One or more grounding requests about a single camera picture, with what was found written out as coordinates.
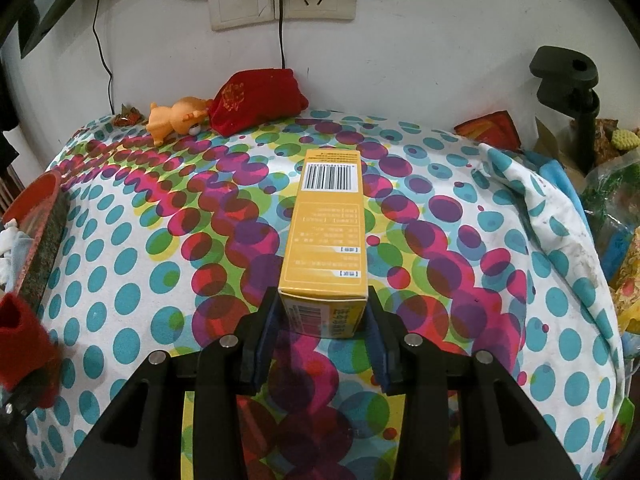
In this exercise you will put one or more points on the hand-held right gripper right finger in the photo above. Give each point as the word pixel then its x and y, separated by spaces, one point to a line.
pixel 382 355

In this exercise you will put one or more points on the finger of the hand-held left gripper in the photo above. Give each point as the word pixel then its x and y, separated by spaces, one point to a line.
pixel 15 420

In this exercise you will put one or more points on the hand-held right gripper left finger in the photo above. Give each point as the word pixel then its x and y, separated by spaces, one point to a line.
pixel 262 355

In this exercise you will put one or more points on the red sock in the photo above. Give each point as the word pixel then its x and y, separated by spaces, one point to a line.
pixel 22 340

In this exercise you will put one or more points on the yellow medicine box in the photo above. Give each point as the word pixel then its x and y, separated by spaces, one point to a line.
pixel 325 240

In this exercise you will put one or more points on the red basket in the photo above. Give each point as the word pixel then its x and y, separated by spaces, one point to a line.
pixel 45 240

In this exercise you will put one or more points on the polka dot tablecloth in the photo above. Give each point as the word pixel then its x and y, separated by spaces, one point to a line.
pixel 450 260

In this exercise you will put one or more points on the brown wooden furniture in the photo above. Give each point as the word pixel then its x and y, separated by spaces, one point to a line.
pixel 11 190

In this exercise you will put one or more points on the green red packet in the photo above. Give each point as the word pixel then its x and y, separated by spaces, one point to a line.
pixel 617 435

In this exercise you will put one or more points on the red orange packet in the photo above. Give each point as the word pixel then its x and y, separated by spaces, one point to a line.
pixel 487 130

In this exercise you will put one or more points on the blue cloth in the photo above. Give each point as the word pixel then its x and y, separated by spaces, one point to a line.
pixel 560 180

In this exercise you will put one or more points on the orange cat toy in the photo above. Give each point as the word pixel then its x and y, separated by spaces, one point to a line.
pixel 175 117

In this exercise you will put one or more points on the blue packet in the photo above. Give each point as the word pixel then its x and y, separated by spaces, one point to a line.
pixel 616 255

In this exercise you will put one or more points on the red cloth pouch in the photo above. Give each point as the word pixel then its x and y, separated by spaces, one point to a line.
pixel 255 100

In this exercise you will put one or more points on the yellow patterned packet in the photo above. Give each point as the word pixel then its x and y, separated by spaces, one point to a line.
pixel 630 285

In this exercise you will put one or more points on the brown cardboard box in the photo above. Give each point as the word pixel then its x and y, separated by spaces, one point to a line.
pixel 550 147

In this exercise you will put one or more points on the clear plastic bag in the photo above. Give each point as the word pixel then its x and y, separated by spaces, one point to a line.
pixel 607 200

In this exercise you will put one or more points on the red candy wrapper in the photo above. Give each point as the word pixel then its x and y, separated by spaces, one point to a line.
pixel 127 116

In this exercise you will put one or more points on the dark cloth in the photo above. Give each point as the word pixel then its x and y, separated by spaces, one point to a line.
pixel 6 125

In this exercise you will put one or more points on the brown snack packet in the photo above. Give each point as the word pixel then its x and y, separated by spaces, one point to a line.
pixel 607 137

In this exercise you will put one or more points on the yellow waffle toy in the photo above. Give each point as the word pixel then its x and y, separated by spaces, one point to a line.
pixel 627 139

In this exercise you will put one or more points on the black clamp stand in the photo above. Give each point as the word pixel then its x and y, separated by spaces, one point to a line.
pixel 560 70

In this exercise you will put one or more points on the black framed screen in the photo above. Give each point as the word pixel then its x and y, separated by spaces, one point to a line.
pixel 45 10

